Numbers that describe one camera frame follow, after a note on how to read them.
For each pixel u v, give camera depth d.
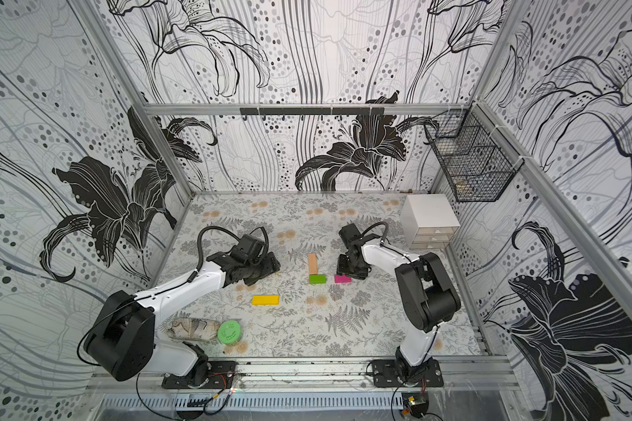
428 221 0.90
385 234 0.66
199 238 0.66
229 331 0.77
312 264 0.95
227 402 0.69
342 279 0.86
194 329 0.78
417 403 0.70
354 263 0.78
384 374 0.72
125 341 0.42
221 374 0.73
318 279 0.93
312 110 0.90
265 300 0.88
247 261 0.67
